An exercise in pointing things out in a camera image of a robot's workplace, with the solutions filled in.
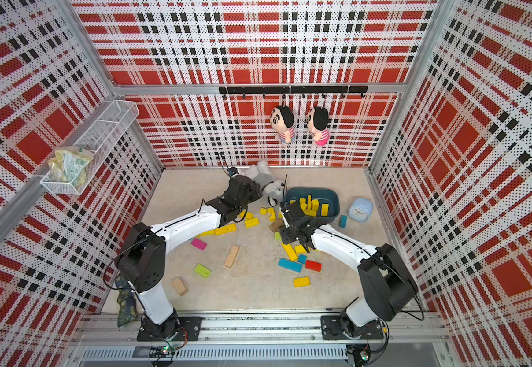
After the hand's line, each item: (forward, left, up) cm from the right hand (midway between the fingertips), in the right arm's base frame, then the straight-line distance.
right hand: (291, 230), depth 89 cm
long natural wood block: (-7, +24, -8) cm, 27 cm away
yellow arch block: (+10, +8, -6) cm, 14 cm away
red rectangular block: (-11, -9, -9) cm, 16 cm away
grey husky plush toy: (+21, +9, +1) cm, 23 cm away
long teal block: (-11, +1, -8) cm, 14 cm away
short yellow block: (+7, +17, -5) cm, 19 cm away
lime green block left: (-13, +35, -7) cm, 38 cm away
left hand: (+14, +13, +10) cm, 21 cm away
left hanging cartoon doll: (+35, +3, +26) cm, 44 cm away
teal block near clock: (+8, -23, -7) cm, 25 cm away
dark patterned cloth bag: (-24, +58, -4) cm, 63 cm away
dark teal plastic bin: (+24, -17, -9) cm, 31 cm away
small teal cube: (-9, -4, -7) cm, 12 cm away
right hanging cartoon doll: (+38, -12, +24) cm, 46 cm away
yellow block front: (-17, -4, -9) cm, 20 cm away
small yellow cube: (+14, +13, -7) cm, 20 cm away
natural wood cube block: (-20, +41, -5) cm, 46 cm away
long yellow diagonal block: (-6, +1, -7) cm, 9 cm away
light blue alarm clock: (+10, -30, -1) cm, 32 cm away
